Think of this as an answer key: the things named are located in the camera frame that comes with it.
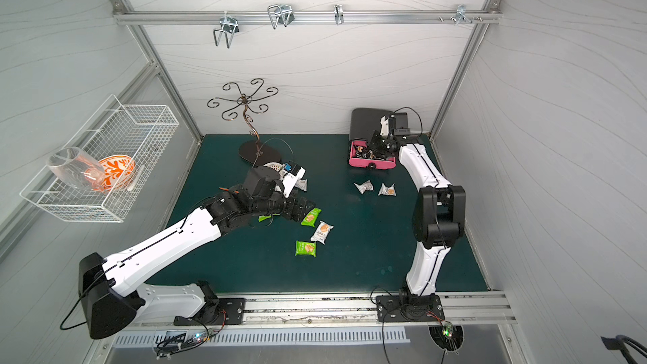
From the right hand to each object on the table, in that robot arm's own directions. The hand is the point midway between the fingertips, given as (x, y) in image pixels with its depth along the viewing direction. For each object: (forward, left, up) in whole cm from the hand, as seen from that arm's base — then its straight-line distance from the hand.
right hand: (369, 139), depth 93 cm
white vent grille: (-61, +27, -19) cm, 69 cm away
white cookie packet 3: (-30, +17, -18) cm, 38 cm away
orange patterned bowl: (-30, +71, +15) cm, 79 cm away
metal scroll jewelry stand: (+6, +49, -16) cm, 52 cm away
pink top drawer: (-6, -2, -6) cm, 9 cm away
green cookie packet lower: (-36, +22, -17) cm, 45 cm away
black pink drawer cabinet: (+17, 0, -7) cm, 19 cm away
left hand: (-29, +20, +4) cm, 36 cm away
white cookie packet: (-10, 0, -17) cm, 19 cm away
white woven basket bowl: (-2, +39, -15) cm, 41 cm away
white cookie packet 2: (-12, -9, -17) cm, 22 cm away
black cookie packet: (-2, +2, -5) cm, 6 cm away
